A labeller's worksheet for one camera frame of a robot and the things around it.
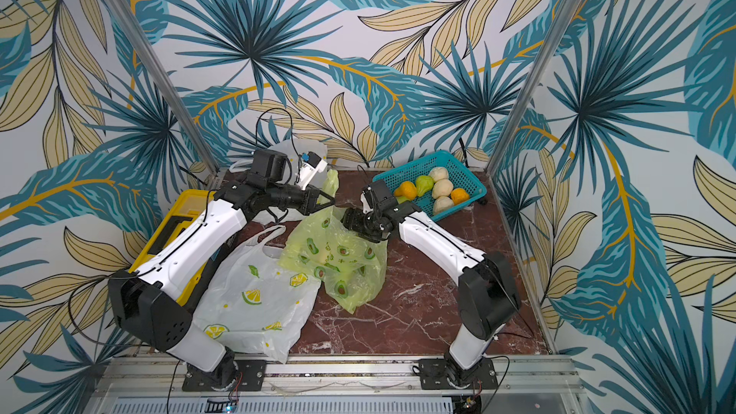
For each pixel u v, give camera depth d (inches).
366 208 30.1
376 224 25.3
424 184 43.2
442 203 40.4
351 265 32.9
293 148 25.7
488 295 17.7
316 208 28.1
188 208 33.7
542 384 29.1
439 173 43.9
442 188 42.0
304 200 26.1
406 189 40.5
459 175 43.3
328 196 28.7
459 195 41.7
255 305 33.0
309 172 26.8
